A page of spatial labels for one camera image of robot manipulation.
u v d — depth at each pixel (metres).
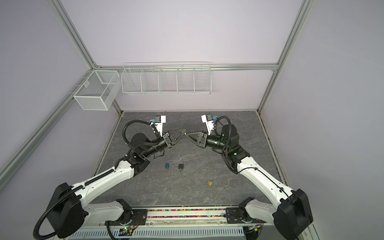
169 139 0.59
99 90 1.01
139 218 0.74
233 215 0.73
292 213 0.39
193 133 0.63
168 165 0.92
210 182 0.85
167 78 0.99
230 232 0.71
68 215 0.39
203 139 0.60
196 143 0.62
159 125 0.62
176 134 0.66
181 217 0.75
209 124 0.63
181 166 0.91
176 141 0.63
